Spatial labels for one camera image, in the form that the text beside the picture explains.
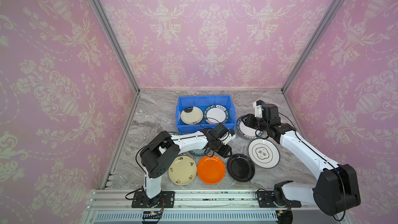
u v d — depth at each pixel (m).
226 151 0.76
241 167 1.13
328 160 0.44
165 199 0.74
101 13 0.80
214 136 0.70
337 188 0.40
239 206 0.73
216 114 1.06
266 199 0.73
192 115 1.04
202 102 1.13
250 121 0.74
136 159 0.48
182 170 0.84
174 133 0.97
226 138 0.74
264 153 0.89
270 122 0.64
